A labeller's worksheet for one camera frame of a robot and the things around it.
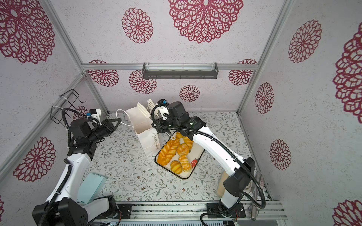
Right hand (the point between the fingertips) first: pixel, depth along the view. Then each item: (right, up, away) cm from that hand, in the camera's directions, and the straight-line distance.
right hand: (156, 119), depth 70 cm
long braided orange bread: (+4, -20, +24) cm, 31 cm away
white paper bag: (-16, 0, +33) cm, 37 cm away
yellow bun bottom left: (+10, -28, +15) cm, 34 cm away
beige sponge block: (+36, -39, +10) cm, 54 cm away
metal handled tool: (+50, -48, +2) cm, 69 cm away
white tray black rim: (+12, -22, +22) cm, 34 cm away
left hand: (-19, -1, +5) cm, 20 cm away
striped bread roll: (+18, -15, +27) cm, 36 cm away
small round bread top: (+12, -8, -3) cm, 14 cm away
